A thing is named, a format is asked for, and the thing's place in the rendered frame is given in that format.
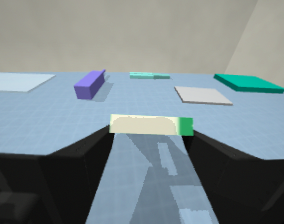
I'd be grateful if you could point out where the blue-grey table mat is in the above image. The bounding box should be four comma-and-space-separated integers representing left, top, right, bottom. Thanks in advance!
0, 72, 284, 224

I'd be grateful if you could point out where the pale grey flat panel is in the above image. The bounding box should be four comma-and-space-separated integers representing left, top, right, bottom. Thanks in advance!
0, 73, 56, 93

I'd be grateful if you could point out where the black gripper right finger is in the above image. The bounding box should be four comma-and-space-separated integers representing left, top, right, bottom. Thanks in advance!
181, 130, 284, 224

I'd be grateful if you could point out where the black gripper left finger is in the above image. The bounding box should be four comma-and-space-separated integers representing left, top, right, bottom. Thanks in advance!
0, 124, 115, 224

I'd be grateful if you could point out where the white flat panel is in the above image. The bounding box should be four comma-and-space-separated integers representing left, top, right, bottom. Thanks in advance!
174, 86, 233, 106

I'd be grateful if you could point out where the teal flat rectangular mat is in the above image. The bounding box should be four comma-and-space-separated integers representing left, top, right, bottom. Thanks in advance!
213, 74, 284, 94

